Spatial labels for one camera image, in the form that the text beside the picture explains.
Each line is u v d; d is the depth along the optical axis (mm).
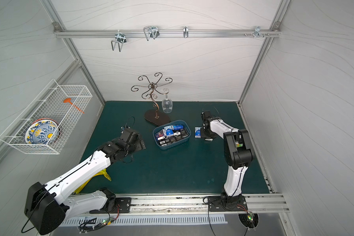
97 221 703
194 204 759
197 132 1007
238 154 514
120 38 783
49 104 703
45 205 374
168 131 973
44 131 625
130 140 616
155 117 1095
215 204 734
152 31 756
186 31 752
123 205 737
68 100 783
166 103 900
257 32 765
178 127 987
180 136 984
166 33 793
